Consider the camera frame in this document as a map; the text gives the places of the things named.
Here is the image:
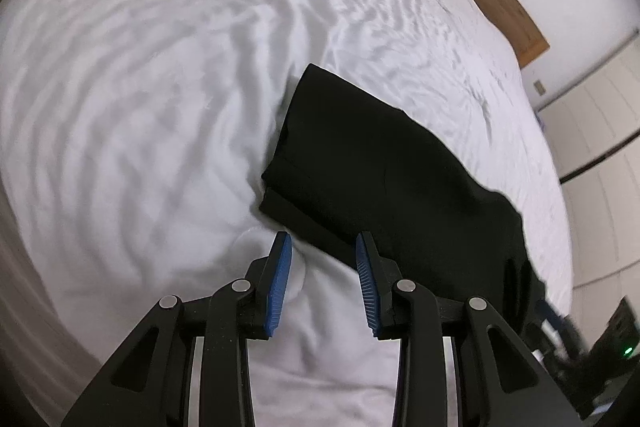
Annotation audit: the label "black pants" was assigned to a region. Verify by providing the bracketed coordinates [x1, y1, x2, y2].
[259, 65, 544, 333]

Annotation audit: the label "white wardrobe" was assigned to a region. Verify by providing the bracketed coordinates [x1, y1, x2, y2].
[531, 26, 640, 303]

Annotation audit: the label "white bed duvet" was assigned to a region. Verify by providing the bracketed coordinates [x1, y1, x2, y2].
[1, 0, 573, 425]

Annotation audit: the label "left wall socket plate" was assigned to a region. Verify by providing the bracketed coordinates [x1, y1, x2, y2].
[534, 80, 546, 96]

